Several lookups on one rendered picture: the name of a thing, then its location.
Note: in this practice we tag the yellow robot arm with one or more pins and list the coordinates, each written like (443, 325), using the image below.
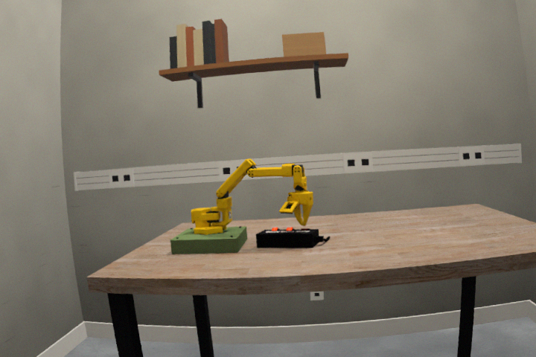
(209, 217)

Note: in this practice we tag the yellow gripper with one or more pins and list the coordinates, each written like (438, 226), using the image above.
(294, 200)

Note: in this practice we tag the black power strip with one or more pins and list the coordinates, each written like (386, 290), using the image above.
(289, 238)

